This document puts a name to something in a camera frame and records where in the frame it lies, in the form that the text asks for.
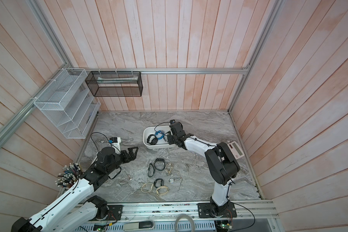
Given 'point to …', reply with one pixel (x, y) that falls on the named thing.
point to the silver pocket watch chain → (172, 180)
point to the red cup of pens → (70, 173)
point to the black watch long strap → (161, 159)
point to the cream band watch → (147, 183)
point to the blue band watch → (156, 133)
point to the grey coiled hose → (185, 216)
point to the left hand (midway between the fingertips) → (133, 151)
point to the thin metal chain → (124, 182)
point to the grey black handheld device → (143, 225)
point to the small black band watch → (162, 182)
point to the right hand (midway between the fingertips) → (171, 135)
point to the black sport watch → (153, 141)
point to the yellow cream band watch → (162, 187)
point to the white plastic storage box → (162, 144)
